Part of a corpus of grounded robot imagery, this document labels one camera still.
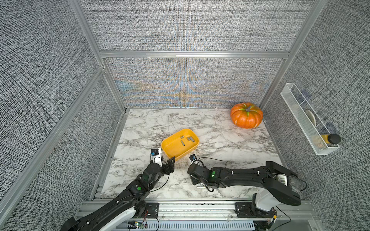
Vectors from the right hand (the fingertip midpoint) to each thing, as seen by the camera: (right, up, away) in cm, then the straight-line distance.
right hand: (190, 170), depth 83 cm
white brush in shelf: (+58, +31, -13) cm, 67 cm away
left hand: (-11, +9, -4) cm, 14 cm away
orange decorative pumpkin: (+40, +33, +16) cm, 54 cm away
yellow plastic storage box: (-7, +13, +16) cm, 22 cm away
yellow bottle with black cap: (+59, +21, -22) cm, 66 cm away
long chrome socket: (+1, +16, +17) cm, 24 cm away
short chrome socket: (-5, +17, +19) cm, 26 cm away
